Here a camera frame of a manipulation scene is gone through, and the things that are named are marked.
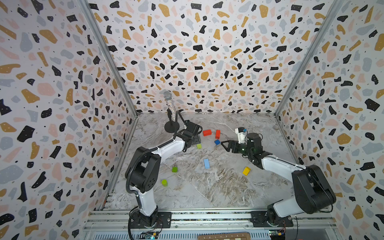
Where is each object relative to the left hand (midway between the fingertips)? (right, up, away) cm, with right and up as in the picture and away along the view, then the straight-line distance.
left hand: (194, 135), depth 94 cm
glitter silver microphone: (-16, +24, -6) cm, 29 cm away
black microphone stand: (-20, +6, +19) cm, 28 cm away
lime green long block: (+3, -8, +8) cm, 12 cm away
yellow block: (+31, -21, -4) cm, 38 cm away
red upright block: (+16, 0, +15) cm, 22 cm away
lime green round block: (-16, -26, -10) cm, 32 cm away
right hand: (+18, -3, -7) cm, 20 cm away
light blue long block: (+8, -18, 0) cm, 19 cm away
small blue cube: (+15, -5, +11) cm, 20 cm away
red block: (+8, +1, +16) cm, 18 cm away
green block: (-12, -21, -2) cm, 24 cm away
